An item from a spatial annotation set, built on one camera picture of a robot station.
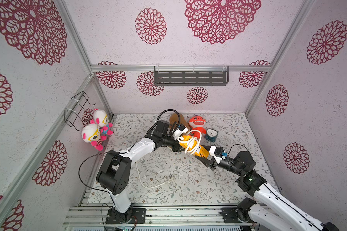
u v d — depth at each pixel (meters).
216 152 0.54
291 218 0.44
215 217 0.75
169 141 0.74
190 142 0.59
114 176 0.47
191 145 0.60
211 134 1.03
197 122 1.06
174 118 1.06
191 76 0.94
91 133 0.84
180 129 0.74
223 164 0.59
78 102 0.78
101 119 0.93
